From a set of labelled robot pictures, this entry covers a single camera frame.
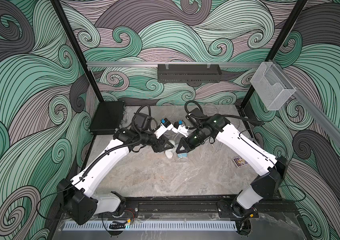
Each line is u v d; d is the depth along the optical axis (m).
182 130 0.66
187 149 0.60
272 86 0.78
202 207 0.74
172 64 0.94
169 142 0.67
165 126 0.62
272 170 0.41
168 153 0.89
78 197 0.37
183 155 0.90
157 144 0.62
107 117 1.06
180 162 0.90
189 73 0.96
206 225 0.70
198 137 0.59
